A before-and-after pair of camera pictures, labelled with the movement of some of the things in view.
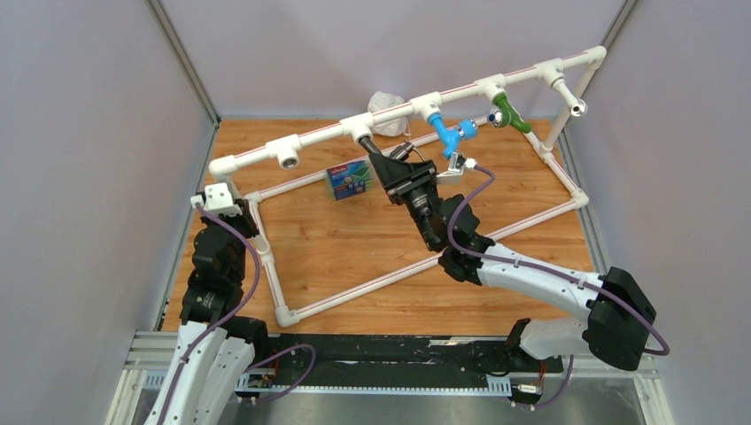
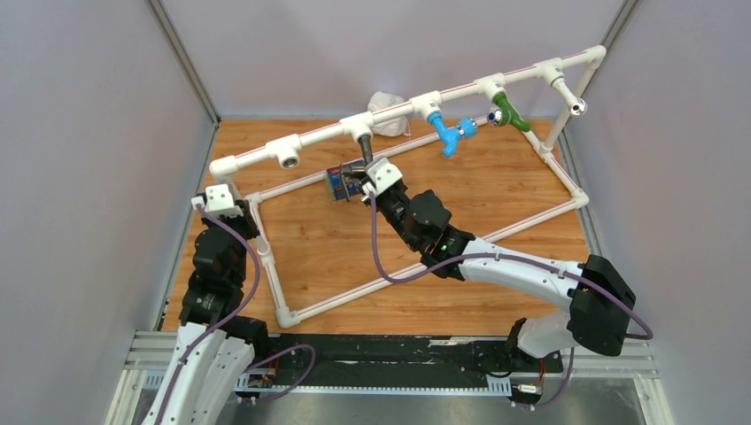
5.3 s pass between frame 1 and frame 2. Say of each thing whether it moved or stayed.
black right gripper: moved
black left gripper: stayed
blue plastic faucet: stayed
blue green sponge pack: stayed
